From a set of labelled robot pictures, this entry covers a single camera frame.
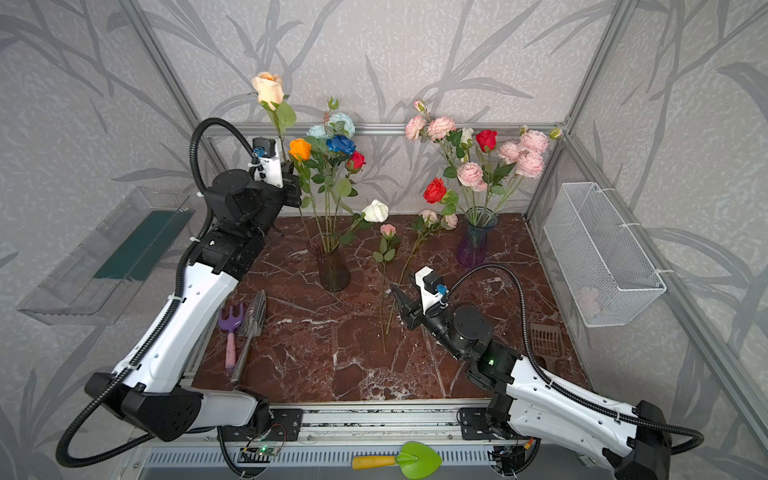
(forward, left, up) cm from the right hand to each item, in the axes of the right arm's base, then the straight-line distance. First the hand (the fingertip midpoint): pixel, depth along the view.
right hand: (404, 270), depth 65 cm
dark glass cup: (+16, +22, -24) cm, 36 cm away
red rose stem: (+28, -9, -2) cm, 30 cm away
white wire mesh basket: (-3, -42, +3) cm, 42 cm away
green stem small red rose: (+25, +16, +3) cm, 29 cm away
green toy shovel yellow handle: (-32, -2, -30) cm, 44 cm away
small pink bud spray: (+42, -7, -31) cm, 53 cm away
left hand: (+19, +23, +18) cm, 35 cm away
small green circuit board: (-30, +33, -32) cm, 55 cm away
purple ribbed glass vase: (+24, -23, -24) cm, 41 cm away
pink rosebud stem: (+29, +6, -32) cm, 43 cm away
